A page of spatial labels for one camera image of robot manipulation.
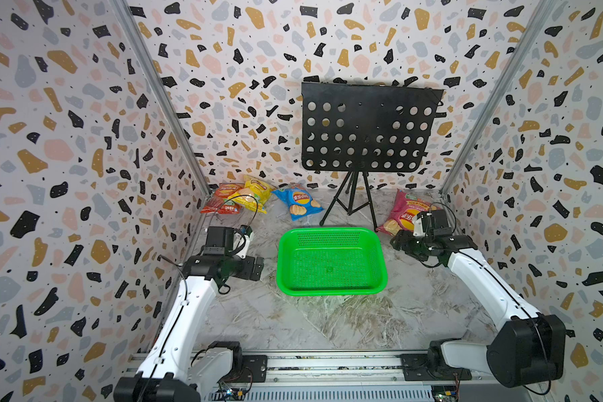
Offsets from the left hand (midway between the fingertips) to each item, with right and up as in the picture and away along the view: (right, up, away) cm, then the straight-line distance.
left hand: (250, 261), depth 79 cm
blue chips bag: (+14, +20, +30) cm, 38 cm away
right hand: (+49, +5, +6) cm, 50 cm away
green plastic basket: (+24, -4, +19) cm, 31 cm away
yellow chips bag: (-5, +24, +28) cm, 37 cm away
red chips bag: (-20, +19, +27) cm, 39 cm away
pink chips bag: (+58, +17, +26) cm, 66 cm away
